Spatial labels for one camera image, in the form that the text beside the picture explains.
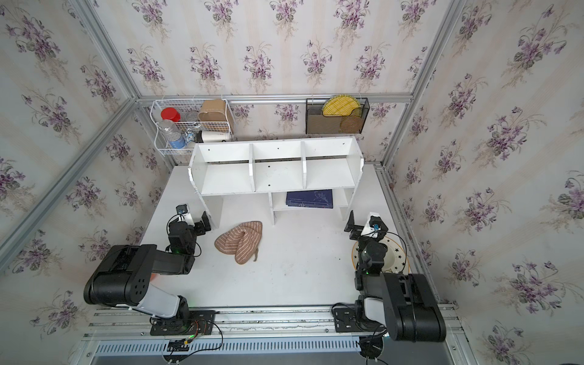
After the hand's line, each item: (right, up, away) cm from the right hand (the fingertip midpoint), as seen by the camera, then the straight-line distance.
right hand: (368, 214), depth 83 cm
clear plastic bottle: (-76, +31, +5) cm, 82 cm away
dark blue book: (-18, +6, +6) cm, 20 cm away
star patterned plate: (+12, -18, +3) cm, 22 cm away
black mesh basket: (-17, +38, +16) cm, 45 cm away
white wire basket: (-73, +36, +10) cm, 82 cm away
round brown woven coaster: (-3, +37, +15) cm, 40 cm away
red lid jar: (-79, +41, +10) cm, 89 cm away
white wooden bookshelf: (-36, +17, +3) cm, 41 cm away
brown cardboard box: (-62, +40, +10) cm, 74 cm away
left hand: (-67, -1, +9) cm, 68 cm away
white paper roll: (-60, +31, +11) cm, 69 cm away
